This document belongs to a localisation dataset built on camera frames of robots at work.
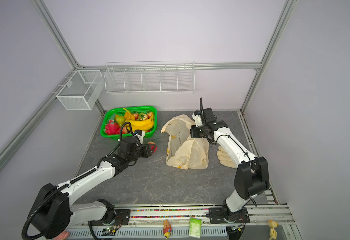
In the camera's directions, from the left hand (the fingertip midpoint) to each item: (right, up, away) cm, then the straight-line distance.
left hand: (152, 147), depth 84 cm
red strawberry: (+1, 0, -2) cm, 2 cm away
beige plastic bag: (+17, -2, -2) cm, 18 cm away
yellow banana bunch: (-11, +12, +16) cm, 23 cm away
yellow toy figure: (+59, -34, -14) cm, 70 cm away
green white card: (+23, -36, -14) cm, 45 cm away
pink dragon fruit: (-29, +11, +14) cm, 34 cm away
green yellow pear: (-26, +16, +18) cm, 36 cm away
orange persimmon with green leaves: (-11, +19, +21) cm, 30 cm away
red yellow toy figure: (+10, -35, -16) cm, 40 cm away
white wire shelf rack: (-3, +46, +18) cm, 49 cm away
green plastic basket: (-18, +24, +25) cm, 39 cm away
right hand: (+22, +8, +2) cm, 24 cm away
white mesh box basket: (-51, +36, +16) cm, 65 cm away
